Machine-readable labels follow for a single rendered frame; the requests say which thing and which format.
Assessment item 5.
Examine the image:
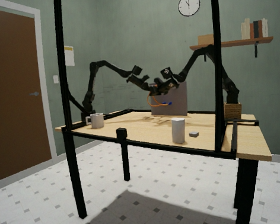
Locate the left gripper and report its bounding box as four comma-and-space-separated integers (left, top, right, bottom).
134, 78, 151, 91

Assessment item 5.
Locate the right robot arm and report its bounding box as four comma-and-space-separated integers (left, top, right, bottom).
154, 44, 240, 104

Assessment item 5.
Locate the grey cup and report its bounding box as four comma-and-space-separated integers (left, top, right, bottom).
85, 113, 104, 129

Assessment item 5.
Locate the grey cylinder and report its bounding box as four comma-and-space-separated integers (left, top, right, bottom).
171, 118, 185, 143

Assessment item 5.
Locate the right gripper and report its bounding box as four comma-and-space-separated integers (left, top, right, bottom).
149, 82, 170, 96

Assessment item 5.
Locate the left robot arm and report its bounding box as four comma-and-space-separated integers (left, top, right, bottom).
82, 60, 149, 112

